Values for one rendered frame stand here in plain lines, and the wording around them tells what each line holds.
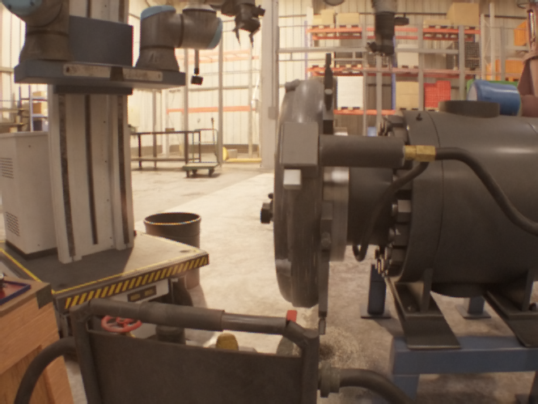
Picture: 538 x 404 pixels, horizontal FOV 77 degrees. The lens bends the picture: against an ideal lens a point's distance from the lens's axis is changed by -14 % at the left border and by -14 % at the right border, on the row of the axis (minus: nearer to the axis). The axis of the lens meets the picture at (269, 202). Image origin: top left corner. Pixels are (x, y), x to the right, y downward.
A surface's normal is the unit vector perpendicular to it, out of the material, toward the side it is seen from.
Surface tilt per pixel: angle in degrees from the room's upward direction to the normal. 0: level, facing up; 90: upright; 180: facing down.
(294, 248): 102
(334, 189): 77
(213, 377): 90
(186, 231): 93
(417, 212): 89
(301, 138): 68
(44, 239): 90
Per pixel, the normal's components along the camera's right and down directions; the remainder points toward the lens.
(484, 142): -0.11, -0.54
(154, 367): -0.14, 0.18
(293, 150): -0.14, -0.22
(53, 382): 0.99, 0.03
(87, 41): 0.78, 0.11
